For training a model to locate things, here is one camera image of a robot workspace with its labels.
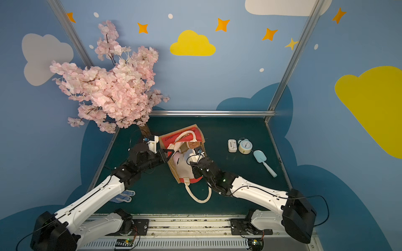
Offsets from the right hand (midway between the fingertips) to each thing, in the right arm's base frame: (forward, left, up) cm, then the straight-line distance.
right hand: (197, 158), depth 79 cm
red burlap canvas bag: (+9, +11, +2) cm, 14 cm away
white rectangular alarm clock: (+21, -22, -16) cm, 34 cm away
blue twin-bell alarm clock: (+20, -30, -14) cm, 38 cm away
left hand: (+2, +12, +5) cm, 13 cm away
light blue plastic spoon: (+14, -40, -19) cm, 46 cm away
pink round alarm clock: (+5, +13, -10) cm, 17 cm away
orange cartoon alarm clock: (+18, +4, -13) cm, 23 cm away
